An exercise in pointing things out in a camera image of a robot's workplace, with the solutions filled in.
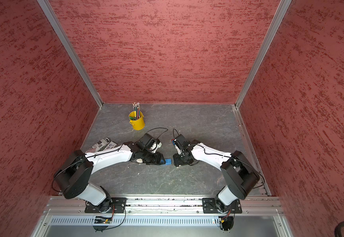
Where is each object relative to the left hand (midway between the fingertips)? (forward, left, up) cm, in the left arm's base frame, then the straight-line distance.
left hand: (160, 165), depth 84 cm
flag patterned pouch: (+14, +39, -2) cm, 41 cm away
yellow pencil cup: (+29, +18, +6) cm, 35 cm away
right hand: (+1, -11, -2) cm, 11 cm away
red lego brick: (+19, -7, -6) cm, 21 cm away
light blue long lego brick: (+3, -4, -2) cm, 6 cm away
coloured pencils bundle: (+35, +18, +12) cm, 41 cm away
